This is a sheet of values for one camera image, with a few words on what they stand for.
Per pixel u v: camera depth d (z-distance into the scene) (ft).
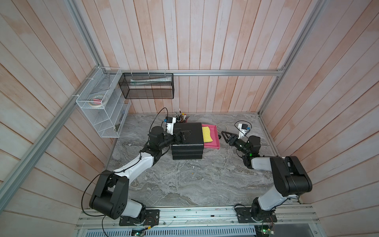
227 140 2.68
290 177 1.55
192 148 2.65
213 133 3.08
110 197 1.38
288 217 2.45
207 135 2.88
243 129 2.62
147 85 3.41
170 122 2.36
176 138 2.36
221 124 3.75
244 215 2.40
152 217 2.40
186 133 2.45
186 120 3.42
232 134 2.64
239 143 2.62
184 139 2.35
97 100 2.41
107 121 2.56
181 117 3.12
